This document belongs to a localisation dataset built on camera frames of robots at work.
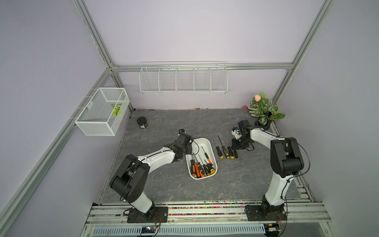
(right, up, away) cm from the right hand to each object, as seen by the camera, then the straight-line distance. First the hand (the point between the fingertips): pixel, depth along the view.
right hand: (234, 146), depth 98 cm
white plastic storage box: (-23, 0, -2) cm, 23 cm away
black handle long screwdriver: (-4, -3, -3) cm, 6 cm away
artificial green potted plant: (+13, +21, -17) cm, 30 cm away
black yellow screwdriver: (-11, -4, -2) cm, 11 cm away
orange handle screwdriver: (-25, -11, -12) cm, 30 cm away
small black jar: (-67, +17, +11) cm, 70 cm away
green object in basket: (-70, +23, -18) cm, 76 cm away
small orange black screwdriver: (-18, -8, -8) cm, 21 cm away
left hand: (-31, 0, -7) cm, 31 cm away
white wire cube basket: (-79, +20, -16) cm, 83 cm away
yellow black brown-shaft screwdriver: (-6, -3, -2) cm, 7 cm away
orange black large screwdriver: (-27, -13, -14) cm, 33 cm away
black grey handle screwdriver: (0, -4, -4) cm, 6 cm away
